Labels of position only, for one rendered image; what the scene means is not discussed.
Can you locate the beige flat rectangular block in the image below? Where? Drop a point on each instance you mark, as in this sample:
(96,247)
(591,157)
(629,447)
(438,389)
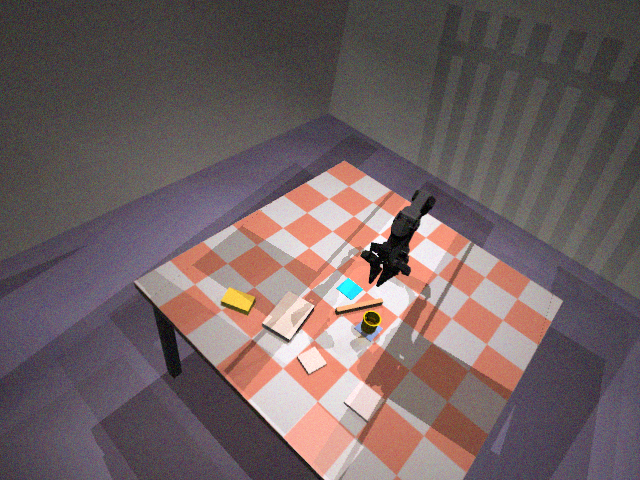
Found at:
(288,316)

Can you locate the yellow box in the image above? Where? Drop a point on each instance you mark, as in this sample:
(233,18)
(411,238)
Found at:
(238,301)

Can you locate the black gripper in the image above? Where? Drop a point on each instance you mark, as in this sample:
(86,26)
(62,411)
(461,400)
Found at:
(391,266)

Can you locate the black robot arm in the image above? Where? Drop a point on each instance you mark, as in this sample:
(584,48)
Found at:
(405,224)

